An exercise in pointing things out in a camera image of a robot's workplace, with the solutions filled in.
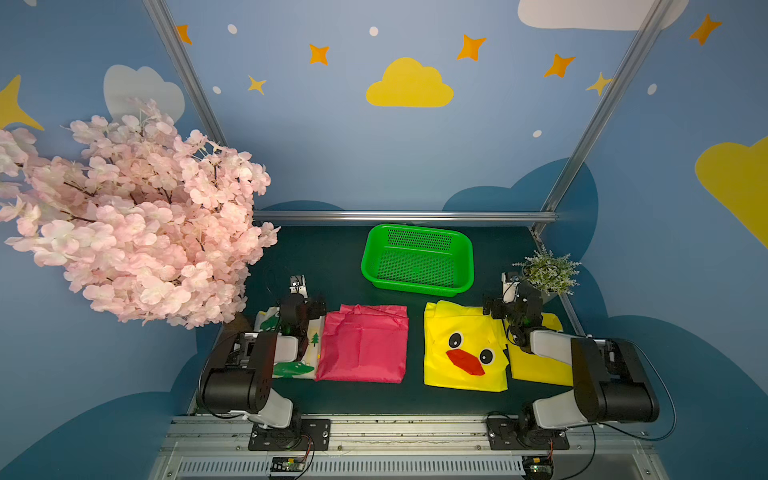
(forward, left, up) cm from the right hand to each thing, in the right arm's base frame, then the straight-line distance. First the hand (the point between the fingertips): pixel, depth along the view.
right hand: (503, 291), depth 95 cm
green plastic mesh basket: (+16, +27, -6) cm, 32 cm away
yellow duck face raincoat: (-18, +14, -6) cm, 23 cm away
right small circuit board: (-46, -3, -9) cm, 47 cm away
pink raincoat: (-20, +43, -2) cm, 48 cm away
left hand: (-5, +64, +1) cm, 64 cm away
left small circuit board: (-50, +59, -7) cm, 78 cm away
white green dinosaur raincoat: (-32, +58, +15) cm, 68 cm away
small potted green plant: (+1, -11, +10) cm, 15 cm away
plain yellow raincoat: (-23, -4, -4) cm, 23 cm away
